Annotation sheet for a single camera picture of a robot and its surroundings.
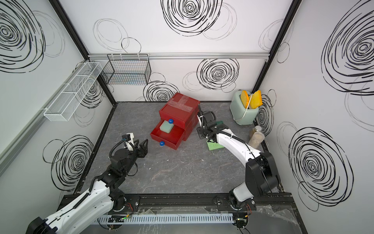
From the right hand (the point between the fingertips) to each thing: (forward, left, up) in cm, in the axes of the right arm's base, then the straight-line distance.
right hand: (203, 129), depth 86 cm
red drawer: (-7, +18, 0) cm, 20 cm away
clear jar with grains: (-3, -32, -4) cm, 33 cm away
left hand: (-10, +34, +2) cm, 35 cm away
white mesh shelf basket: (+6, +71, +21) cm, 74 cm away
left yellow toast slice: (+21, -27, +6) cm, 35 cm away
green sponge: (+3, +23, -3) cm, 23 cm away
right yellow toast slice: (+21, -35, +5) cm, 41 cm away
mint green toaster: (+14, -26, -2) cm, 29 cm away
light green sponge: (-4, -8, -13) cm, 16 cm away
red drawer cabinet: (+20, +16, +7) cm, 26 cm away
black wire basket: (+35, +51, +18) cm, 64 cm away
